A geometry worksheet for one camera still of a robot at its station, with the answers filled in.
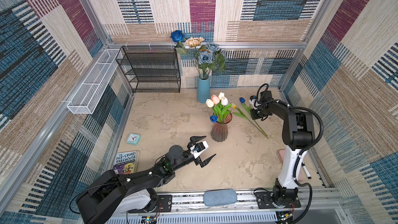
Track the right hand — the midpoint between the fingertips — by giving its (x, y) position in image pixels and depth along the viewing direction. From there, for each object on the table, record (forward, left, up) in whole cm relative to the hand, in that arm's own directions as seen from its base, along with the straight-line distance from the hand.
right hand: (254, 115), depth 104 cm
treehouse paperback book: (-29, +77, +1) cm, 82 cm away
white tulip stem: (-10, +24, +28) cm, 38 cm away
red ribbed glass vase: (-11, +24, 0) cm, 27 cm away
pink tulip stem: (-10, +27, +28) cm, 40 cm away
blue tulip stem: (-20, +30, +27) cm, 45 cm away
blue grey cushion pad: (-46, +28, +2) cm, 54 cm away
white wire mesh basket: (-11, +86, +33) cm, 93 cm away
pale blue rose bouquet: (+16, +28, +34) cm, 47 cm away
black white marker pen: (-35, -19, -1) cm, 40 cm away
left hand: (-25, +32, +15) cm, 43 cm away
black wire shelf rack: (+32, +69, +20) cm, 79 cm away
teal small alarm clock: (-15, +76, +1) cm, 77 cm away
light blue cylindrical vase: (+15, +33, +11) cm, 38 cm away
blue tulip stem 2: (+13, +5, 0) cm, 14 cm away
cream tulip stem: (-7, +25, +28) cm, 38 cm away
